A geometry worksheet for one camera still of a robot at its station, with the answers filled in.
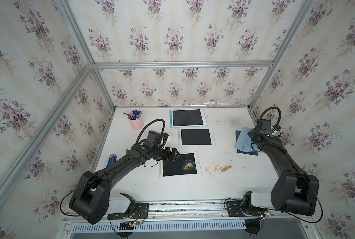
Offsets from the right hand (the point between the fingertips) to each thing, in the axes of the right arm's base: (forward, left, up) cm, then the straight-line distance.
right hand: (260, 137), depth 86 cm
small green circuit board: (-43, +67, -11) cm, 80 cm away
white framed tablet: (+8, +36, -13) cm, 39 cm away
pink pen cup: (+14, +77, -2) cm, 78 cm away
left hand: (-12, +50, -2) cm, 52 cm away
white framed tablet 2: (-13, +42, -12) cm, 46 cm away
